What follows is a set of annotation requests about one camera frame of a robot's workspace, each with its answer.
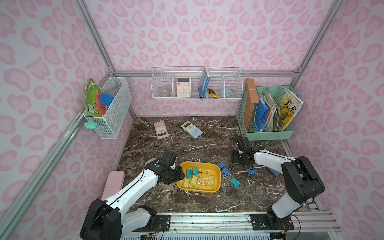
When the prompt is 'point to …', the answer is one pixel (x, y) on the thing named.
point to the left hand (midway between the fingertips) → (182, 173)
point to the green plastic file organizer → (272, 130)
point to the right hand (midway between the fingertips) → (235, 158)
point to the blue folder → (261, 114)
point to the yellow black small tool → (212, 93)
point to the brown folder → (251, 98)
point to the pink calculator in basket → (183, 87)
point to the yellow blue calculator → (192, 129)
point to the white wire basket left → (109, 125)
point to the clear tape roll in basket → (164, 94)
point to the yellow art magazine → (290, 105)
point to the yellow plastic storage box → (213, 169)
